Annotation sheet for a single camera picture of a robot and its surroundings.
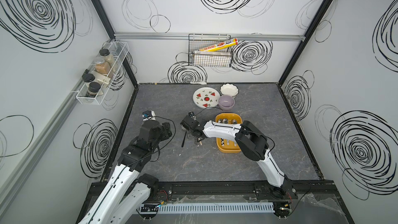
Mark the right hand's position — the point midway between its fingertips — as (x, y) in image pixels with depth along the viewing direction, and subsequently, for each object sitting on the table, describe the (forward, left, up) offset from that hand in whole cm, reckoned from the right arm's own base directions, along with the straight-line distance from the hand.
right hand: (192, 131), depth 95 cm
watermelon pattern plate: (+27, -8, 0) cm, 29 cm away
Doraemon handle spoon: (+6, -21, +2) cm, 22 cm away
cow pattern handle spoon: (-7, -18, +1) cm, 19 cm away
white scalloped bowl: (+35, -26, +1) cm, 43 cm away
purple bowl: (+21, -22, +3) cm, 31 cm away
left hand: (-8, +12, +21) cm, 25 cm away
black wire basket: (+29, -16, +34) cm, 47 cm away
